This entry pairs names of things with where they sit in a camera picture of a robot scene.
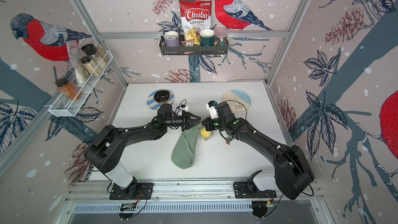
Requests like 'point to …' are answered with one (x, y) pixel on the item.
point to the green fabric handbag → (183, 155)
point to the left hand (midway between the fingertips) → (201, 118)
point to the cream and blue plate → (238, 100)
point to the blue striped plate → (155, 104)
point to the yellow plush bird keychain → (205, 134)
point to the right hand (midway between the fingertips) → (203, 121)
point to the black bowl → (162, 96)
